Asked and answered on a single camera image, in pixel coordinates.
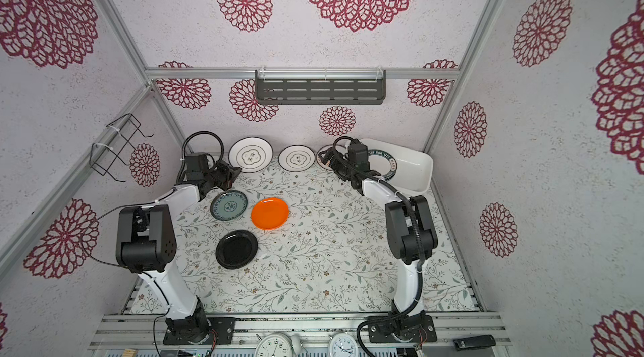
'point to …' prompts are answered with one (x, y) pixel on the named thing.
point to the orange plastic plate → (270, 213)
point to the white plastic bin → (414, 170)
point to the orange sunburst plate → (319, 159)
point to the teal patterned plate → (228, 205)
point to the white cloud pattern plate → (296, 157)
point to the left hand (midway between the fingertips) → (242, 169)
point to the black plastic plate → (236, 249)
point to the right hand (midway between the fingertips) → (325, 154)
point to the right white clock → (343, 344)
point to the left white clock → (275, 344)
